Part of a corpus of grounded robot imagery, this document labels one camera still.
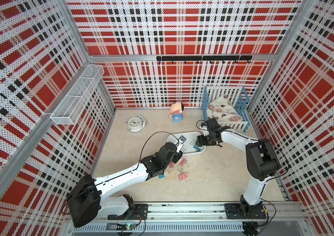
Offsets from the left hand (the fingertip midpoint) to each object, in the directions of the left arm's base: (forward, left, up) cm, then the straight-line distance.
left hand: (178, 144), depth 81 cm
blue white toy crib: (+46, -48, -7) cm, 67 cm away
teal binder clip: (-12, +11, -17) cm, 23 cm away
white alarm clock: (+24, +31, -12) cm, 41 cm away
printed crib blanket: (+40, -35, -14) cm, 55 cm away
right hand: (+9, -16, -12) cm, 22 cm away
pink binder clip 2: (-3, -3, -16) cm, 16 cm away
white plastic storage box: (+12, -6, -17) cm, 22 cm away
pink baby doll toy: (+35, +2, -10) cm, 36 cm away
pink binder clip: (-6, +5, -15) cm, 17 cm away
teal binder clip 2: (+3, -12, -11) cm, 17 cm away
